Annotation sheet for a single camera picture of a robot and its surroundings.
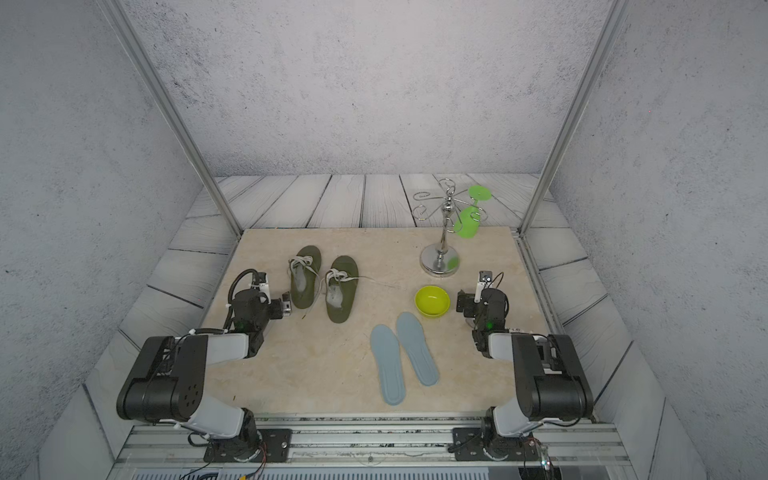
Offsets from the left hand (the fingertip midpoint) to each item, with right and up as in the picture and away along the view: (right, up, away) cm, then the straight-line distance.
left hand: (276, 292), depth 95 cm
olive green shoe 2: (+20, +1, +4) cm, 20 cm away
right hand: (+64, +1, -1) cm, 64 cm away
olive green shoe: (+7, +7, +6) cm, 12 cm away
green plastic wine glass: (+61, +22, +3) cm, 64 cm away
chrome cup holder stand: (+54, +9, +16) cm, 57 cm away
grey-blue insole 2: (+34, -15, -3) cm, 37 cm away
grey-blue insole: (+43, -14, -3) cm, 45 cm away
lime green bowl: (+49, -4, +4) cm, 50 cm away
